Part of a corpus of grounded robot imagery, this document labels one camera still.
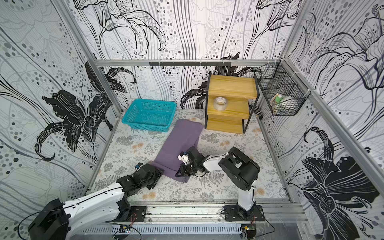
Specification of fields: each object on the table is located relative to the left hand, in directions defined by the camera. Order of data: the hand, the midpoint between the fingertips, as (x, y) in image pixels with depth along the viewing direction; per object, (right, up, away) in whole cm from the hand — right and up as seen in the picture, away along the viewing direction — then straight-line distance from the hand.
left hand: (164, 176), depth 85 cm
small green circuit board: (-17, -21, -13) cm, 30 cm away
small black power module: (+44, -20, -15) cm, 51 cm away
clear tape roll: (+34, +44, +14) cm, 58 cm away
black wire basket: (+72, +51, +4) cm, 88 cm away
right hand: (+8, +1, +2) cm, 8 cm away
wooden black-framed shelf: (+45, +48, +1) cm, 66 cm away
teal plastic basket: (-26, +38, +34) cm, 57 cm away
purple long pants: (+3, +21, +20) cm, 29 cm away
